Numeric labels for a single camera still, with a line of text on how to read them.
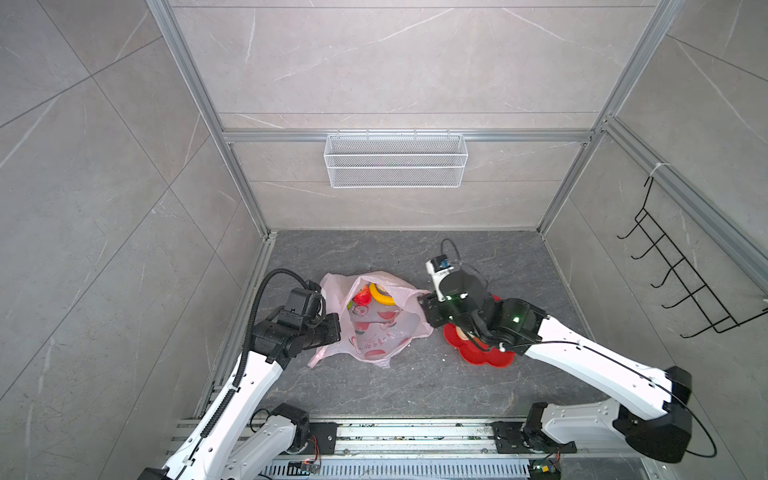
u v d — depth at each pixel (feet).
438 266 1.94
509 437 2.39
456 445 2.40
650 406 1.27
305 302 1.82
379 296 3.18
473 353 2.88
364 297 3.11
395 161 3.30
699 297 2.11
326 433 2.41
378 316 3.13
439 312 1.99
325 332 2.13
